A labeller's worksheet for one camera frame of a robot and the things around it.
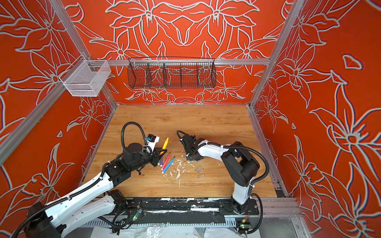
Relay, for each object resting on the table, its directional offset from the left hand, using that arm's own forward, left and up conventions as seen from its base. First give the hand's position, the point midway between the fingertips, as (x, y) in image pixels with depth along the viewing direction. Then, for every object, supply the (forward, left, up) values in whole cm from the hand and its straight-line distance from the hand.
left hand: (165, 148), depth 75 cm
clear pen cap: (-3, -18, -18) cm, 26 cm away
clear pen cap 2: (-2, -20, -18) cm, 27 cm away
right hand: (+6, -13, -18) cm, 23 cm away
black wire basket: (+52, +3, +11) cm, 54 cm away
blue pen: (-2, 0, -18) cm, 18 cm away
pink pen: (+1, +2, -17) cm, 17 cm away
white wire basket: (+40, +56, +14) cm, 70 cm away
